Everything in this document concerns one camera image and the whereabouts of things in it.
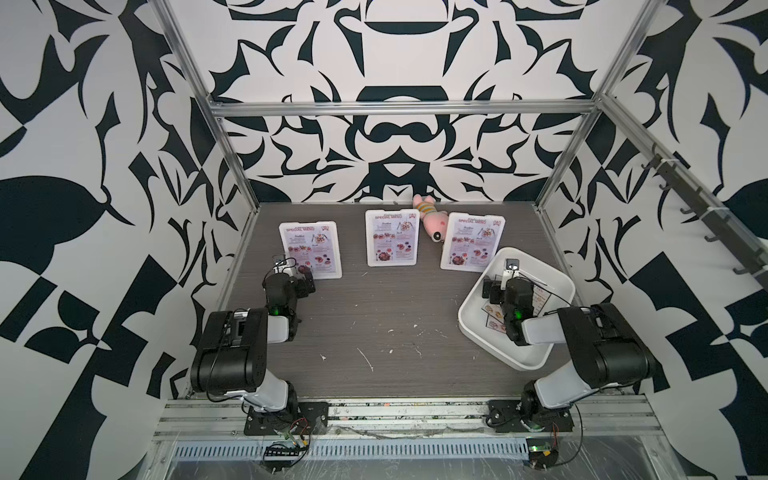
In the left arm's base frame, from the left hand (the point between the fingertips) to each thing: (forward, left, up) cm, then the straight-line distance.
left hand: (287, 268), depth 94 cm
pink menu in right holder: (+4, -58, +6) cm, 58 cm away
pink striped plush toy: (+16, -48, +2) cm, 51 cm away
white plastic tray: (-16, -56, -6) cm, 58 cm away
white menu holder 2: (+3, -50, -5) cm, 50 cm away
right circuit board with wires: (-48, -65, -7) cm, 82 cm away
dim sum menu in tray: (-14, -63, -6) cm, 65 cm away
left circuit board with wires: (-46, -5, -10) cm, 48 cm away
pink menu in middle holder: (+8, -33, +5) cm, 35 cm away
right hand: (-3, -68, -2) cm, 68 cm away
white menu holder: (+2, -16, +1) cm, 16 cm away
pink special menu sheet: (+4, -8, +6) cm, 11 cm away
